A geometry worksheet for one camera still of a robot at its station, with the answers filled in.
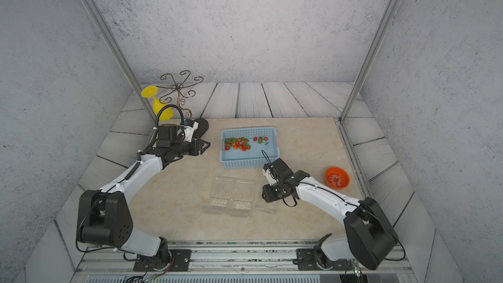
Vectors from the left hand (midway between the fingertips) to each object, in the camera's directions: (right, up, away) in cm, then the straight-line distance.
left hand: (209, 143), depth 87 cm
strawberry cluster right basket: (+23, +1, +24) cm, 33 cm away
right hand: (+25, -22, -3) cm, 33 cm away
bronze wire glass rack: (-27, +32, +18) cm, 45 cm away
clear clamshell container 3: (+23, -27, +2) cm, 35 cm away
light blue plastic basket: (+20, -7, +7) cm, 22 cm away
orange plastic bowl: (+58, -16, +5) cm, 60 cm away
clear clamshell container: (+4, -23, +5) cm, 23 cm away
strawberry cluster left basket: (+10, -1, +21) cm, 23 cm away
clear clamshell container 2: (+14, -24, +4) cm, 28 cm away
